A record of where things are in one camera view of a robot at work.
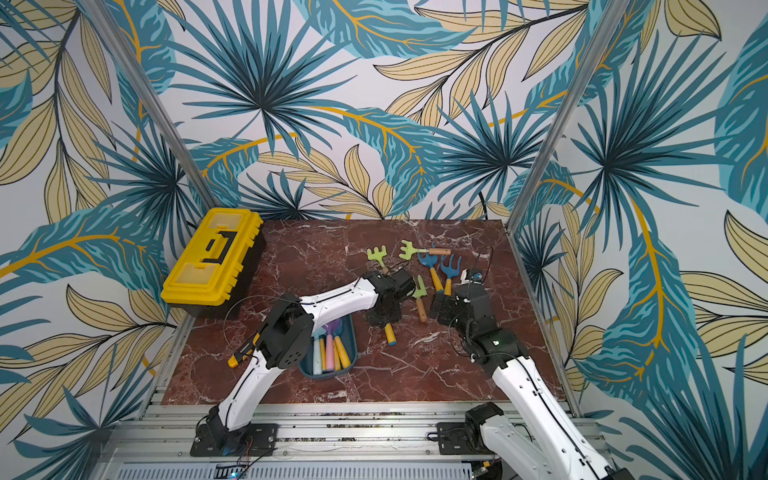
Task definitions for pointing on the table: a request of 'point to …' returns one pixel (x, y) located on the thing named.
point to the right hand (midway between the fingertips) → (450, 300)
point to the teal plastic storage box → (333, 350)
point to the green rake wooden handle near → (377, 255)
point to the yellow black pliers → (244, 352)
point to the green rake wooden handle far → (409, 249)
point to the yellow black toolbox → (217, 268)
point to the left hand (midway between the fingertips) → (389, 322)
